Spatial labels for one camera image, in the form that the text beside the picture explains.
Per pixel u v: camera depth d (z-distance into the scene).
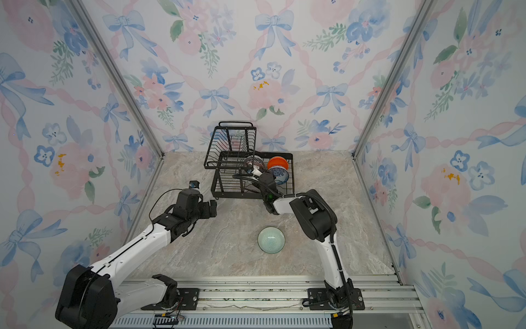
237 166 0.82
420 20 0.71
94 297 0.39
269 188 0.77
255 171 0.88
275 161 1.07
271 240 0.86
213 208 0.78
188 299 0.74
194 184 0.75
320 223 0.58
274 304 0.74
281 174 1.05
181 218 0.64
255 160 1.06
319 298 0.73
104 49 0.78
